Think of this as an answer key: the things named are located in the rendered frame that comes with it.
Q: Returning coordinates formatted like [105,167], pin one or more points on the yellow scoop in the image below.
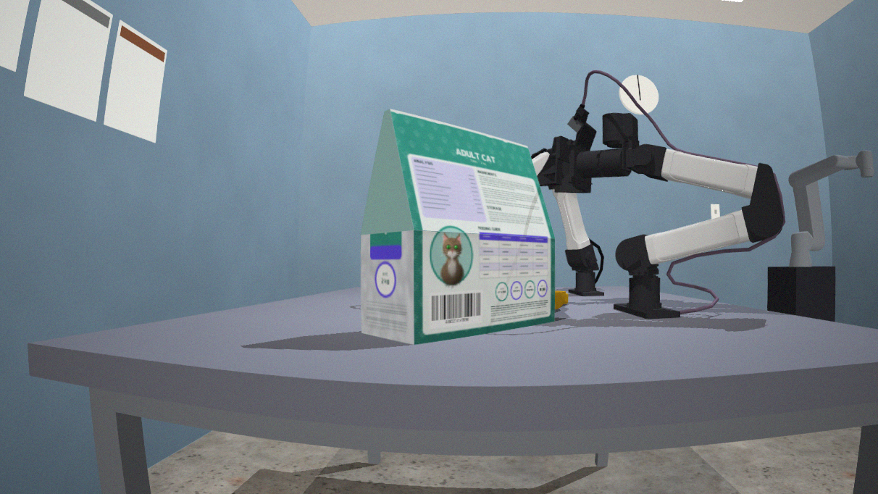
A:
[560,299]

